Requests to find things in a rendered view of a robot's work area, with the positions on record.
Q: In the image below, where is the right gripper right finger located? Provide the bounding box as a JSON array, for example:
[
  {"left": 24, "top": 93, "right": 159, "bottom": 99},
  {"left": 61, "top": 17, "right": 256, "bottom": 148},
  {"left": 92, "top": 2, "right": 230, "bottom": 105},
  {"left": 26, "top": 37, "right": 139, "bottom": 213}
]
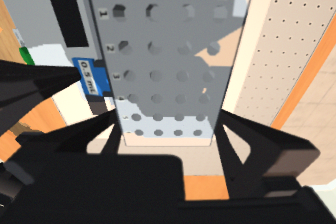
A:
[{"left": 214, "top": 109, "right": 321, "bottom": 199}]

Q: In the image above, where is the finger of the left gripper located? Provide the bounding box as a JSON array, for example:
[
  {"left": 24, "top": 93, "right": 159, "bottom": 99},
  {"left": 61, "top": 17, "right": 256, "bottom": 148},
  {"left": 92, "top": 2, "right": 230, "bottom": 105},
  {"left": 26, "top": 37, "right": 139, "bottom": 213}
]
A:
[
  {"left": 0, "top": 59, "right": 80, "bottom": 102},
  {"left": 0, "top": 75, "right": 81, "bottom": 137}
]

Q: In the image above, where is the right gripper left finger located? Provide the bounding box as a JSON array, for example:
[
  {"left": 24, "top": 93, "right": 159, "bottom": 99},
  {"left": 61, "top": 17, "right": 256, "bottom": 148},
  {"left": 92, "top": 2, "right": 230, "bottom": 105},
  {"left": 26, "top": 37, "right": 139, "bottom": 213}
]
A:
[{"left": 17, "top": 108, "right": 122, "bottom": 153}]

